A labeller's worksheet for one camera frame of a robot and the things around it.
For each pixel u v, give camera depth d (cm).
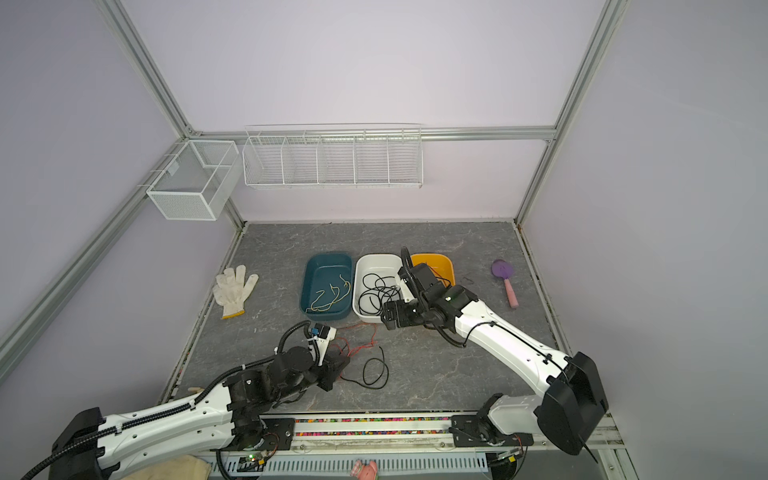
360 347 87
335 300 96
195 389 81
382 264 106
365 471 67
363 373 83
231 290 102
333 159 99
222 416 53
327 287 100
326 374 67
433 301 58
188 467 69
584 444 41
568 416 39
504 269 105
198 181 96
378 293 99
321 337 68
